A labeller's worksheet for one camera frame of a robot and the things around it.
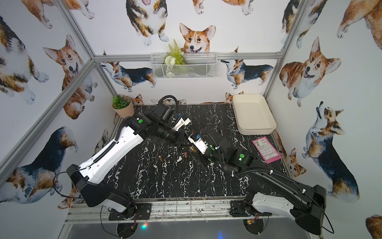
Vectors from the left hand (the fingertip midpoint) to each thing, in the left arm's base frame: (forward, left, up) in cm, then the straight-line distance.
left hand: (192, 143), depth 66 cm
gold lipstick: (-1, 0, -2) cm, 3 cm away
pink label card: (+10, -47, -29) cm, 56 cm away
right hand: (-1, +1, -4) cm, 4 cm away
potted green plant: (+40, +49, -17) cm, 66 cm away
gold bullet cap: (+6, +21, -28) cm, 35 cm away
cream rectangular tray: (+37, -43, -26) cm, 63 cm away
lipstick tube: (+6, +5, -24) cm, 26 cm away
